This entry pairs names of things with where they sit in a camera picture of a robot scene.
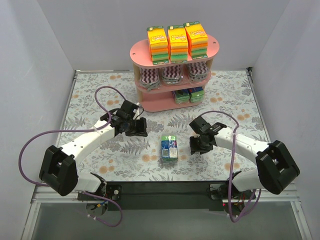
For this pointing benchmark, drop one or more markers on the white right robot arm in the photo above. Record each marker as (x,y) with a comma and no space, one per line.
(275,166)

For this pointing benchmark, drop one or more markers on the striped pink sponge pack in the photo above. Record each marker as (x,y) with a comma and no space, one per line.
(197,71)
(171,75)
(149,78)

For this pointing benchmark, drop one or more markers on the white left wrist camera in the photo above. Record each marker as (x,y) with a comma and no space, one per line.
(138,112)

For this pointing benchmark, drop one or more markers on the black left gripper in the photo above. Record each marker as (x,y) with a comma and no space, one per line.
(137,127)

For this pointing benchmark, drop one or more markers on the blue green sponge pack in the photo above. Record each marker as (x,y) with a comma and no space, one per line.
(196,94)
(181,96)
(169,148)

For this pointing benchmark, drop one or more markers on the floral patterned table mat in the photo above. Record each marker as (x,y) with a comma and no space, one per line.
(228,99)

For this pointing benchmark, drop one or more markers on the orange sponge pack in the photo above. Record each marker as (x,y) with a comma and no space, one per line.
(197,39)
(158,45)
(178,43)

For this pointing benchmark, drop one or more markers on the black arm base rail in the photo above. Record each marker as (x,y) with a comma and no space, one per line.
(168,195)

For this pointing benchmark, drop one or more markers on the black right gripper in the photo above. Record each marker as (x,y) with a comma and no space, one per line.
(198,145)

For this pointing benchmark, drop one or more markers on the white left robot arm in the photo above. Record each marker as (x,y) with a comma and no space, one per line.
(59,168)

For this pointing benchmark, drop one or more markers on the pink three-tier shelf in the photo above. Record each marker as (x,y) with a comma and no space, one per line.
(161,98)

